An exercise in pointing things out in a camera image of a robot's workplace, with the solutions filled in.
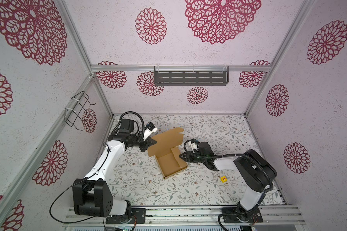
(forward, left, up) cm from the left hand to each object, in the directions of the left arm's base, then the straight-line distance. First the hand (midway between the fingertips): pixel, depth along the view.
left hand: (154, 142), depth 81 cm
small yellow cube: (-15, -41, -18) cm, 47 cm away
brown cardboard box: (+2, -8, -12) cm, 15 cm away
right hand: (-1, -14, -13) cm, 20 cm away
